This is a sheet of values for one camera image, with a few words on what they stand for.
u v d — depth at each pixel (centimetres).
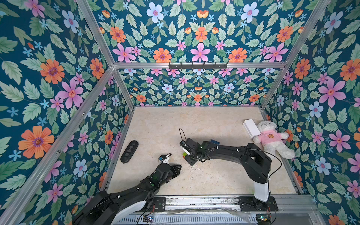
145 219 72
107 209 42
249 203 72
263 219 71
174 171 75
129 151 91
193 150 68
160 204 74
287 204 75
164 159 79
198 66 93
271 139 91
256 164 48
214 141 96
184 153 80
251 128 101
